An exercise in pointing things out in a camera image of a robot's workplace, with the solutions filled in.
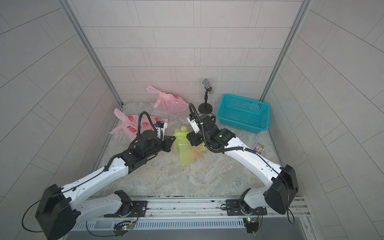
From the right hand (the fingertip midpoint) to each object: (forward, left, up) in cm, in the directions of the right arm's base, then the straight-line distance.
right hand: (191, 133), depth 77 cm
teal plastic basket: (+28, -41, -20) cm, 53 cm away
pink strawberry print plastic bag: (+15, +39, -8) cm, 43 cm away
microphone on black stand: (+34, -10, -17) cm, 39 cm away
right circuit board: (-38, -26, -22) cm, 51 cm away
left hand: (-1, +7, -2) cm, 7 cm away
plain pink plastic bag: (+32, +17, -7) cm, 36 cm away
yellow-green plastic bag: (-6, +3, -8) cm, 11 cm away
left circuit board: (-36, +33, -18) cm, 52 cm away
